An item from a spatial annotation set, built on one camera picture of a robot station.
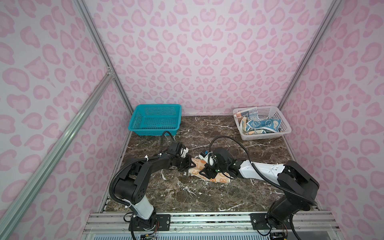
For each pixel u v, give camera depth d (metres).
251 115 1.13
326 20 0.73
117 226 0.73
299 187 0.45
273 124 1.01
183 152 0.89
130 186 0.46
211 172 0.75
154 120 1.17
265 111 1.14
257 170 0.54
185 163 0.81
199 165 0.90
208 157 0.75
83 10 0.69
